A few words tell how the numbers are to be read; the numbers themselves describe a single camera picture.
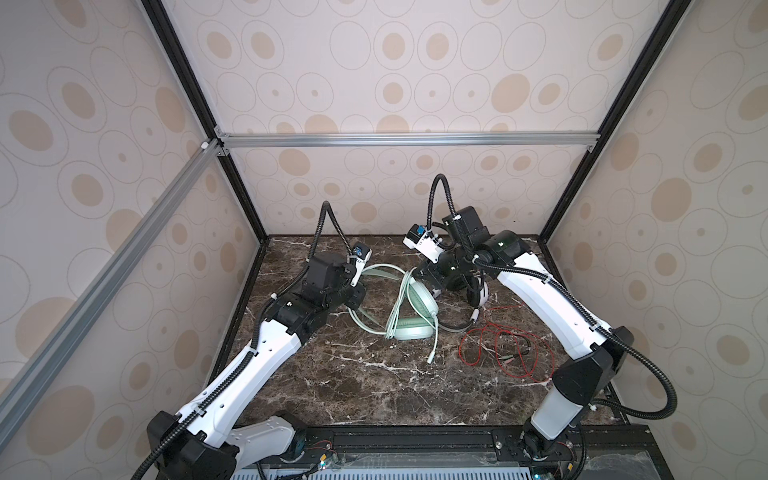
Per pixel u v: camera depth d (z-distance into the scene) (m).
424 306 0.67
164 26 0.69
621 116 0.85
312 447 0.73
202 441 0.37
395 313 0.68
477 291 0.93
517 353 0.90
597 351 0.43
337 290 0.56
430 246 0.65
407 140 0.92
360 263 0.63
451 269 0.62
